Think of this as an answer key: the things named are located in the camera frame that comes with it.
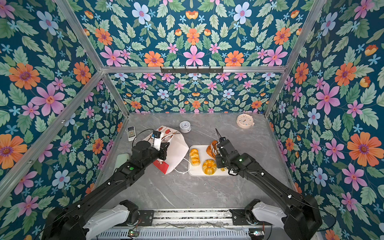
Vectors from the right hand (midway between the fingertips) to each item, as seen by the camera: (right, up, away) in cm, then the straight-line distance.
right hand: (219, 157), depth 81 cm
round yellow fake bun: (-5, -8, +8) cm, 12 cm away
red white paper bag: (-25, +4, +11) cm, 27 cm away
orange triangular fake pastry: (-3, +3, +10) cm, 11 cm away
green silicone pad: (-60, -3, +11) cm, 61 cm away
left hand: (-26, +10, -4) cm, 28 cm away
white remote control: (-61, +12, +26) cm, 68 cm away
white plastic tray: (-10, -6, +11) cm, 16 cm away
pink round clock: (+23, +21, +31) cm, 44 cm away
